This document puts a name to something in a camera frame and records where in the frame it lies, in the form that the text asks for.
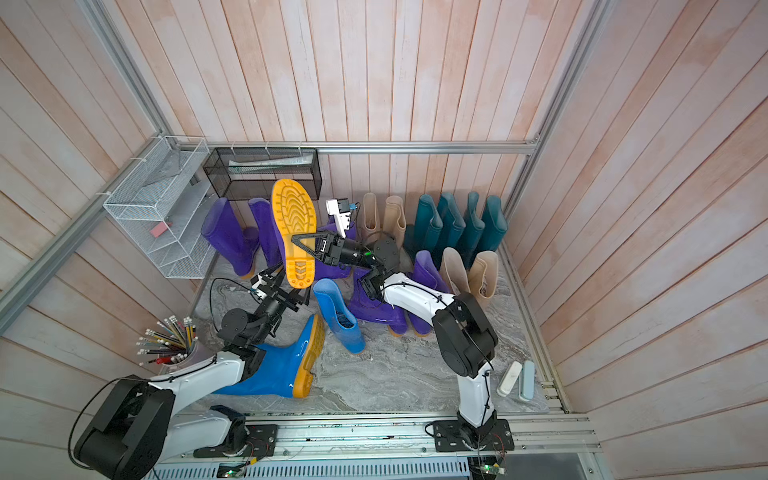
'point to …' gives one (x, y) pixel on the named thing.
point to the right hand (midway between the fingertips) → (292, 248)
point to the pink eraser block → (159, 228)
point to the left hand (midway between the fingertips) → (304, 269)
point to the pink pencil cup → (173, 342)
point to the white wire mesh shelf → (163, 202)
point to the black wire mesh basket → (250, 173)
